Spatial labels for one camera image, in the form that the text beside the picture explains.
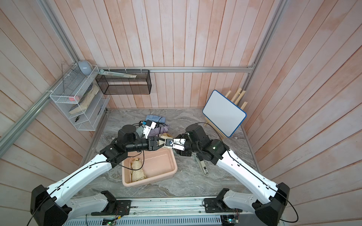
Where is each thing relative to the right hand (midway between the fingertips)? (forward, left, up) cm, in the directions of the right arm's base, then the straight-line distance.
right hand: (176, 139), depth 72 cm
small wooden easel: (+27, -36, +3) cm, 45 cm away
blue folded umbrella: (+33, +18, -21) cm, 44 cm away
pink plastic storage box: (-4, +12, -24) cm, 27 cm away
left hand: (-4, +5, +2) cm, 7 cm away
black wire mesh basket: (+49, +49, -1) cm, 69 cm away
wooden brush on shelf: (+20, +53, +9) cm, 57 cm away
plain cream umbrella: (-11, +23, -18) cm, 31 cm away
